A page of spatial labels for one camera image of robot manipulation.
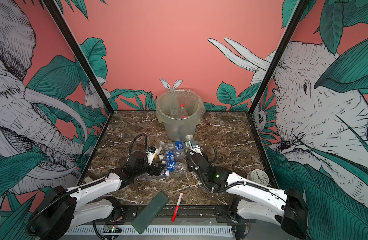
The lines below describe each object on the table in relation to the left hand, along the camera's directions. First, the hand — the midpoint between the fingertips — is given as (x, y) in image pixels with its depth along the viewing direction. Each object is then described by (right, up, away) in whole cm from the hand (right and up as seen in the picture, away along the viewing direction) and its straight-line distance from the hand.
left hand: (160, 160), depth 85 cm
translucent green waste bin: (+11, +31, +18) cm, 37 cm away
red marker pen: (+11, -22, -10) cm, 26 cm away
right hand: (+17, +6, -10) cm, 20 cm away
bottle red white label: (+6, +29, +18) cm, 35 cm away
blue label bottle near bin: (+8, +7, +9) cm, 14 cm away
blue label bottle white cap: (+6, -3, +1) cm, 7 cm away
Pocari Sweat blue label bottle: (+6, +2, +5) cm, 8 cm away
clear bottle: (-6, -10, -1) cm, 11 cm away
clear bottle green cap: (+17, +13, -9) cm, 23 cm away
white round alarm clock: (+57, -9, -1) cm, 57 cm away
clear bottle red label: (+13, +28, +17) cm, 35 cm away
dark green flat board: (-4, -26, -12) cm, 29 cm away
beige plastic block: (-40, -10, -3) cm, 41 cm away
